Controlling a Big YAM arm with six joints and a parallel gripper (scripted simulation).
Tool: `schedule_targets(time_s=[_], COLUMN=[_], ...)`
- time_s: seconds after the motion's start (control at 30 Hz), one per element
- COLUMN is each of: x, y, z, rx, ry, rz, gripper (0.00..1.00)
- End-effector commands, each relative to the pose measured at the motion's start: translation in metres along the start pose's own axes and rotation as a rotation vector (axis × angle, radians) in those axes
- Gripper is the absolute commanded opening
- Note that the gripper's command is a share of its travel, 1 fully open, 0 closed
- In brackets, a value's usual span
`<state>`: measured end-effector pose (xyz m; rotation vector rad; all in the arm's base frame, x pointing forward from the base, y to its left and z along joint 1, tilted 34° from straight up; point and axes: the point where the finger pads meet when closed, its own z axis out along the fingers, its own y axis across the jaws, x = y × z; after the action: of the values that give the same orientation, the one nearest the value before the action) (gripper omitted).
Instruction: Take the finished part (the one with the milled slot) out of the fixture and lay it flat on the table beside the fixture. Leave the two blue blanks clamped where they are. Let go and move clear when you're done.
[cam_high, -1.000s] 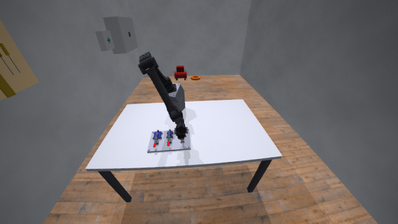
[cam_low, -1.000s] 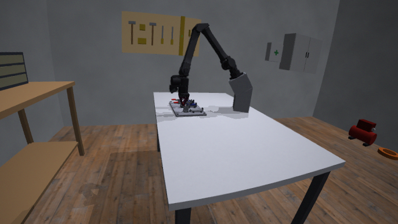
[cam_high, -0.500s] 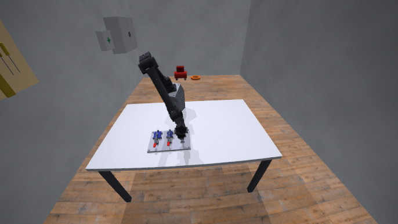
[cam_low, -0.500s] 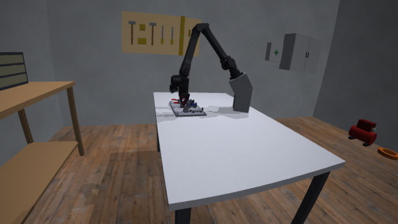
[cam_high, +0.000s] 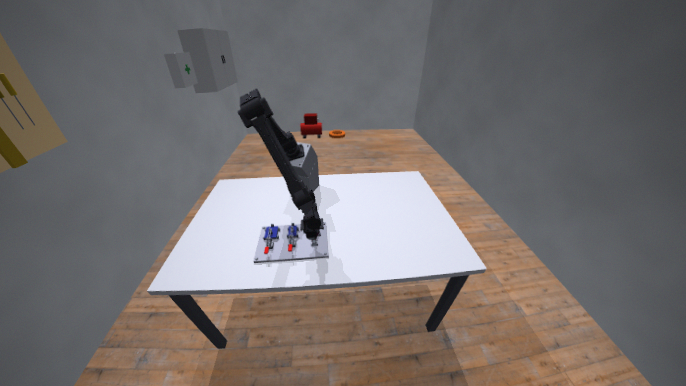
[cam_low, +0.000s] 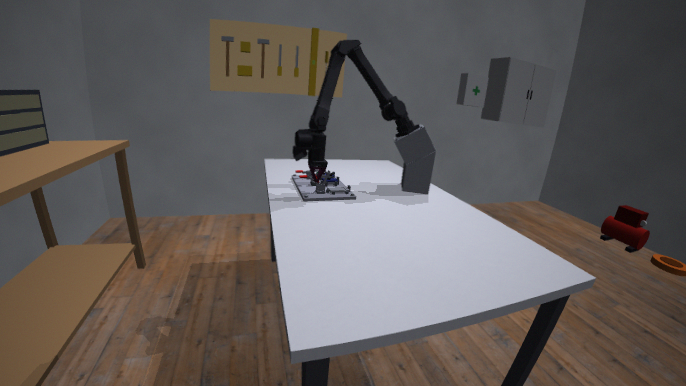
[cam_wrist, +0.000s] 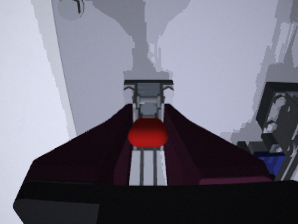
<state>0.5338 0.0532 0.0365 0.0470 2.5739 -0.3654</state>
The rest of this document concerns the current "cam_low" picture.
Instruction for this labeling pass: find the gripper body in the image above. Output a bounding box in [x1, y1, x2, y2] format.
[308, 148, 328, 168]

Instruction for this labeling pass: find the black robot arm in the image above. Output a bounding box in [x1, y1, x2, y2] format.
[293, 40, 420, 161]

